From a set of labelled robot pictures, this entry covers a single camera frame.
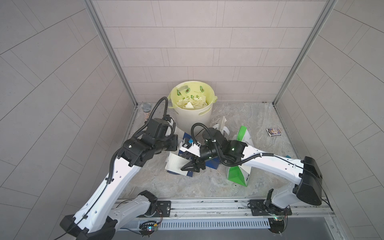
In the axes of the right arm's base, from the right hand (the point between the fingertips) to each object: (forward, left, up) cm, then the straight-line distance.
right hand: (184, 163), depth 64 cm
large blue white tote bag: (-1, +4, +2) cm, 4 cm away
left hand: (+10, +1, +4) cm, 11 cm away
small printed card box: (+27, -57, -22) cm, 67 cm away
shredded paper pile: (+41, -4, -4) cm, 42 cm away
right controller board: (-22, -41, -24) cm, 52 cm away
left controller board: (-20, +18, -20) cm, 34 cm away
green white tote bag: (0, -25, -15) cm, 29 cm away
